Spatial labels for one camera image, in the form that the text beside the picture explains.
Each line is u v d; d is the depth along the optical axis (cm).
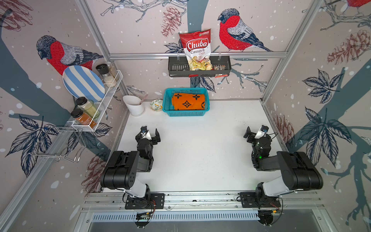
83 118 61
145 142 76
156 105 118
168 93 118
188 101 110
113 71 85
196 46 80
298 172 45
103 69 79
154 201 73
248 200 73
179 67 95
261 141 71
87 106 64
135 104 106
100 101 72
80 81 70
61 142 56
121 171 45
